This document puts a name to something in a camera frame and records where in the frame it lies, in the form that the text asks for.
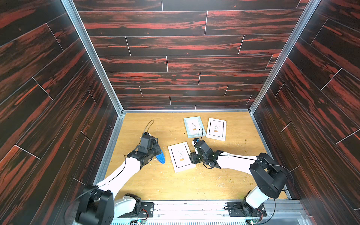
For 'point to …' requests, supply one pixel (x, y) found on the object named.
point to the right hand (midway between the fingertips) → (194, 153)
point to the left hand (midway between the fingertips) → (160, 147)
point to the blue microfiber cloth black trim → (161, 157)
